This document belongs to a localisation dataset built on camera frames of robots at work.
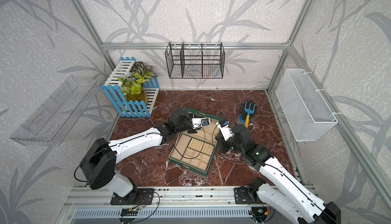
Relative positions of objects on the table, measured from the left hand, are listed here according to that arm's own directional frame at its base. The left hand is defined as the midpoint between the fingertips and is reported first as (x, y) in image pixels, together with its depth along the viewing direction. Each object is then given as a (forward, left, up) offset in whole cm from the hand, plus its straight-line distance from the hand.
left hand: (202, 117), depth 82 cm
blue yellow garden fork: (+16, -32, -16) cm, 39 cm away
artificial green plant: (+22, +44, +1) cm, 49 cm away
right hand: (-11, -7, 0) cm, 13 cm away
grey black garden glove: (+15, -28, -17) cm, 36 cm away
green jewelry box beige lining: (-14, +4, -14) cm, 20 cm away
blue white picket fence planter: (+14, +51, +7) cm, 53 cm away
